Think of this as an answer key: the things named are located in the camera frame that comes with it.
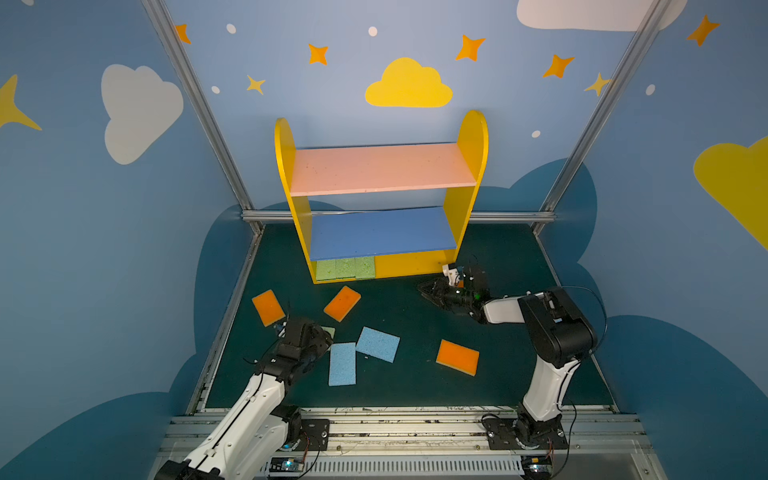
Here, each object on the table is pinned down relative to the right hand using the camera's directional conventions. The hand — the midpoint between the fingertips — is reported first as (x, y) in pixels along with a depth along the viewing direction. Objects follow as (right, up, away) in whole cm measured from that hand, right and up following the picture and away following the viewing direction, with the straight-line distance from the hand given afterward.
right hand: (421, 287), depth 94 cm
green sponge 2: (-26, +6, +10) cm, 28 cm away
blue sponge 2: (-24, -21, -10) cm, 34 cm away
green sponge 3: (-19, +6, +11) cm, 23 cm away
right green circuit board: (+25, -41, -23) cm, 53 cm away
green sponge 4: (-29, -13, -3) cm, 32 cm away
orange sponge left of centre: (-26, -6, +4) cm, 27 cm away
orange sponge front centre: (+9, -20, -8) cm, 23 cm away
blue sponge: (-14, -17, -5) cm, 22 cm away
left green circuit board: (-35, -40, -24) cm, 58 cm away
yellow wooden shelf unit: (-3, +30, +23) cm, 38 cm away
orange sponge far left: (-50, -7, 0) cm, 50 cm away
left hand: (-29, -14, -9) cm, 34 cm away
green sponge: (-33, +5, +10) cm, 35 cm away
